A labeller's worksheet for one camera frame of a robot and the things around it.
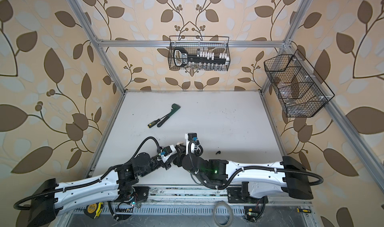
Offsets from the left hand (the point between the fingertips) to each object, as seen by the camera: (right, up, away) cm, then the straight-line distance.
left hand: (180, 147), depth 71 cm
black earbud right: (+21, -8, +18) cm, 29 cm away
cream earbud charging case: (0, +2, -2) cm, 3 cm away
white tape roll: (+24, -29, -5) cm, 38 cm away
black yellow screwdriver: (-22, +9, +30) cm, 38 cm away
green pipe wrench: (-8, +19, +38) cm, 43 cm away
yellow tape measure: (-39, -28, -3) cm, 48 cm away
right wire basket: (+60, +28, +2) cm, 66 cm away
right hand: (-1, 0, -3) cm, 3 cm away
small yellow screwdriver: (+59, -29, -2) cm, 65 cm away
